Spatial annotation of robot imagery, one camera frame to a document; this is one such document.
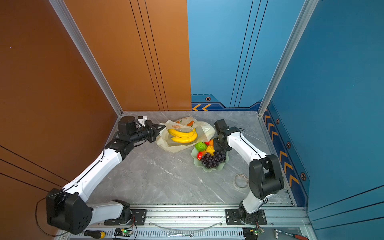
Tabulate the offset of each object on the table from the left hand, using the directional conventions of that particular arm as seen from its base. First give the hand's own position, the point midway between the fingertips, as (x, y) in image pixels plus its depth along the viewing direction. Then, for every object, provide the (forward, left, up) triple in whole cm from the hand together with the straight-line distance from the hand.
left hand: (166, 123), depth 75 cm
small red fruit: (-4, -17, -25) cm, 30 cm away
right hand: (-1, -29, -21) cm, 35 cm away
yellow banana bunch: (+9, -7, -24) cm, 27 cm away
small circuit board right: (-41, -44, -28) cm, 67 cm away
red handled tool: (-43, -62, -28) cm, 80 cm away
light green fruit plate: (-11, -29, -25) cm, 40 cm away
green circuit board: (-43, +19, -31) cm, 56 cm away
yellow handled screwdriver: (-43, +30, -28) cm, 60 cm away
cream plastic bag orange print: (-1, -20, -6) cm, 21 cm away
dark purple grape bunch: (-9, -23, -23) cm, 34 cm away
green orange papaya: (-1, -24, -23) cm, 33 cm away
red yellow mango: (+3, -24, -20) cm, 32 cm away
